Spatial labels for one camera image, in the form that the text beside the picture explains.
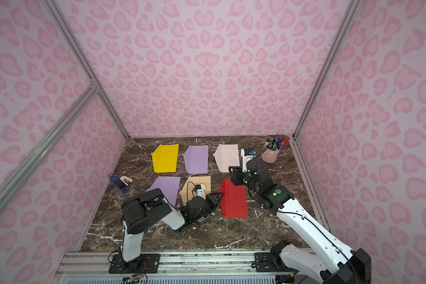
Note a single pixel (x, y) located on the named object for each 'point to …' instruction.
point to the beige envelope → (186, 192)
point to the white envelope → (226, 155)
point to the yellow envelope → (165, 158)
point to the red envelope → (233, 201)
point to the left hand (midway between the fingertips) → (226, 194)
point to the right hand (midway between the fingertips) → (232, 167)
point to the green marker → (272, 141)
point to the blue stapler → (122, 183)
